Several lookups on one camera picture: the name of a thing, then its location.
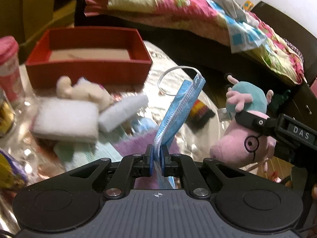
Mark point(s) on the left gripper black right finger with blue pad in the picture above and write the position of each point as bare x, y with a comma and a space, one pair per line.
170, 163

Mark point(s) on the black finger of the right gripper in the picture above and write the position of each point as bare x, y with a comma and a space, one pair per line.
266, 127

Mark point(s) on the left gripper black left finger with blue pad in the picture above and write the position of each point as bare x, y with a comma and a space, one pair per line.
144, 164

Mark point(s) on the purple fluffy cloth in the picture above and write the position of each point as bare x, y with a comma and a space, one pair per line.
137, 145

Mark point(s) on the pink pig plush toy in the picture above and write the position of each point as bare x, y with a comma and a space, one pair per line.
241, 146

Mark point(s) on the blue surgical face mask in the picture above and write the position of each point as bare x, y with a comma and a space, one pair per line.
174, 119

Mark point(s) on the small white sponge block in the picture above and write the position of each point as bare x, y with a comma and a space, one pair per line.
120, 112

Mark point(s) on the striped dark knitted item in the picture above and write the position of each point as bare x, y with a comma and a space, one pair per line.
199, 115

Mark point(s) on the light green cloth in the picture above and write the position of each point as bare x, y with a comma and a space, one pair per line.
76, 154

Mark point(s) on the large white sponge block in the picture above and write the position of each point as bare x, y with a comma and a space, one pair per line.
66, 120

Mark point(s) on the cream teddy bear plush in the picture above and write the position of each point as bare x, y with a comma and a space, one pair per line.
83, 90

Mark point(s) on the red cardboard box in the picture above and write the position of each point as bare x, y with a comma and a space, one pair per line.
103, 55

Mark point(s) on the colourful floral quilt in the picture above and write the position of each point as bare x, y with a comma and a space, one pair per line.
221, 20

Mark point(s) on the yellow purple package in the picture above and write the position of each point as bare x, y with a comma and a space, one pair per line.
12, 174

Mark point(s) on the glass jar gold content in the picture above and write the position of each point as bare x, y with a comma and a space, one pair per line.
7, 115

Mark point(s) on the pink lidded jar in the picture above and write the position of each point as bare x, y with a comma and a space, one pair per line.
10, 73

